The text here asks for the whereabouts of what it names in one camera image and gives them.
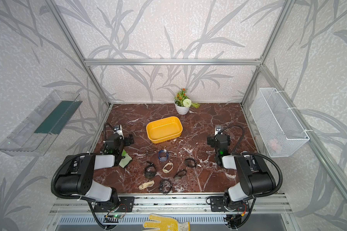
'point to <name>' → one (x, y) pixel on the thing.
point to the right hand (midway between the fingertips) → (218, 133)
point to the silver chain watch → (172, 154)
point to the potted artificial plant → (182, 102)
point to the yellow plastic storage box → (164, 130)
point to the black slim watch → (191, 162)
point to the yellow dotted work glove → (165, 223)
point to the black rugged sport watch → (165, 186)
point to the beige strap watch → (166, 171)
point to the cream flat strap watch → (149, 184)
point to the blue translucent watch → (163, 155)
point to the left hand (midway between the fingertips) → (124, 133)
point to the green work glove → (125, 161)
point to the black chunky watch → (150, 170)
